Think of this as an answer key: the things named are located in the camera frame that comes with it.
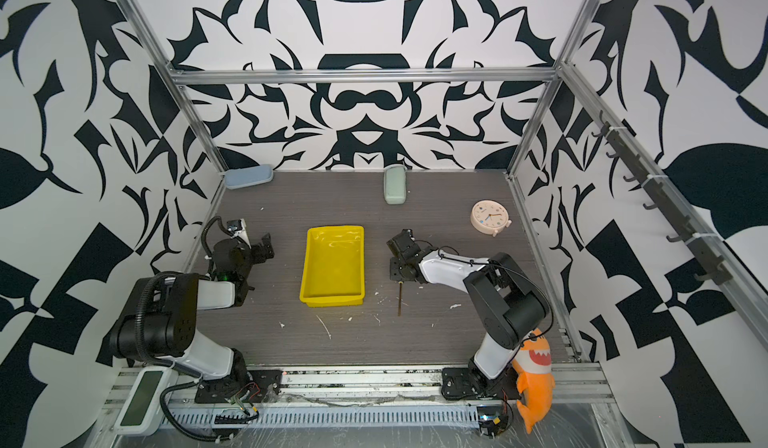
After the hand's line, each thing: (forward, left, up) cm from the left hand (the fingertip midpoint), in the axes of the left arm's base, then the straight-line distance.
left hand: (251, 232), depth 93 cm
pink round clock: (+8, -77, -6) cm, 78 cm away
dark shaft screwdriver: (-19, -45, -9) cm, 49 cm away
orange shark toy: (-41, -75, -3) cm, 86 cm away
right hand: (-9, -45, -8) cm, 47 cm away
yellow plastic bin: (-9, -25, -6) cm, 27 cm away
